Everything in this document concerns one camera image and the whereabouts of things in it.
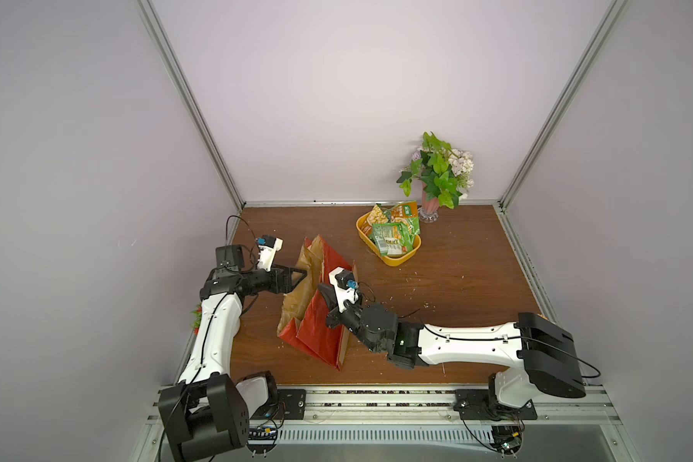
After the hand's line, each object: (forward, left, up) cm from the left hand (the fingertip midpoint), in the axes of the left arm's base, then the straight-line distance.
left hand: (295, 270), depth 79 cm
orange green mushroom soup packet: (+30, -35, -7) cm, 47 cm away
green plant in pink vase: (+28, -44, +13) cm, 54 cm away
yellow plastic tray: (+13, -29, -14) cm, 35 cm away
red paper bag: (-11, -4, -1) cm, 12 cm away
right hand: (-8, -9, +9) cm, 15 cm away
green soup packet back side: (+20, -30, -11) cm, 38 cm away
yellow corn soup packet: (+30, -24, -10) cm, 40 cm away
